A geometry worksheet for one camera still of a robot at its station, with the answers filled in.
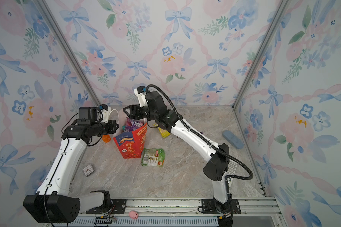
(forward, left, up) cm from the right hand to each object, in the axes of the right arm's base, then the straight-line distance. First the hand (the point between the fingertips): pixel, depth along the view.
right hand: (129, 107), depth 69 cm
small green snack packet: (-9, -9, -36) cm, 38 cm away
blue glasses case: (+5, -63, -35) cm, 72 cm away
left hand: (-3, +8, -10) cm, 13 cm away
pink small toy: (-41, -2, -35) cm, 54 cm away
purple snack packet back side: (+2, +3, -17) cm, 18 cm away
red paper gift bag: (-8, +3, -21) cm, 23 cm away
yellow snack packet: (+10, -15, -35) cm, 39 cm away
